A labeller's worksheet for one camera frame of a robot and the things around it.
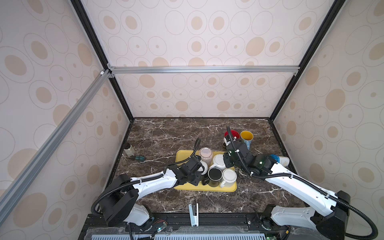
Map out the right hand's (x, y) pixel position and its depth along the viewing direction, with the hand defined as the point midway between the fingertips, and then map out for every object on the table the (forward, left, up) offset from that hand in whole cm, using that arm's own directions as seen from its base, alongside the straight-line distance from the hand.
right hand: (226, 153), depth 77 cm
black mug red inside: (-7, +6, -10) cm, 14 cm away
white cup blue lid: (+3, -36, -14) cm, 39 cm away
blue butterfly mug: (+19, -18, -11) cm, 28 cm away
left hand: (-6, +13, -14) cm, 20 cm away
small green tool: (+8, +53, -16) cm, 56 cm away
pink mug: (+5, +10, -8) cm, 14 cm away
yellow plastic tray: (+10, +25, -18) cm, 33 cm away
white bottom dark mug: (-2, +11, -11) cm, 15 cm away
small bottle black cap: (+11, +57, -11) cm, 59 cm away
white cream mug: (-7, -2, -12) cm, 15 cm away
